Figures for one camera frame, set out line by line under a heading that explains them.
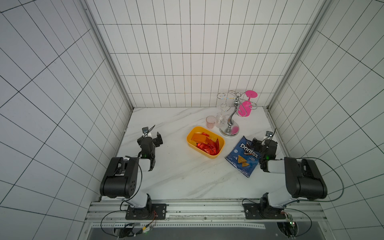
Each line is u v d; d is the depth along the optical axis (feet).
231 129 3.54
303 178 1.49
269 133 2.65
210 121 3.36
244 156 3.00
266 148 2.38
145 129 2.61
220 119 2.96
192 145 3.01
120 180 1.47
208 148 3.03
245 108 3.00
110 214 2.14
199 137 3.24
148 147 2.32
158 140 2.81
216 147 3.03
